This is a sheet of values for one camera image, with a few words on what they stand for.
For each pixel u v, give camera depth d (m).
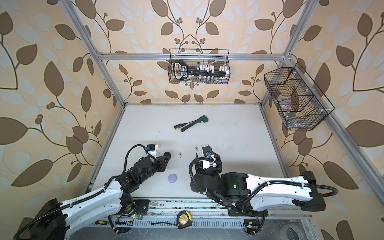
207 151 0.52
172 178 0.84
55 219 0.42
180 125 1.05
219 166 0.53
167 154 0.83
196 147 0.96
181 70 0.84
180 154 0.94
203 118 1.09
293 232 0.68
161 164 0.71
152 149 0.73
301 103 0.73
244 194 0.43
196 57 0.90
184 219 0.69
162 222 0.71
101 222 0.69
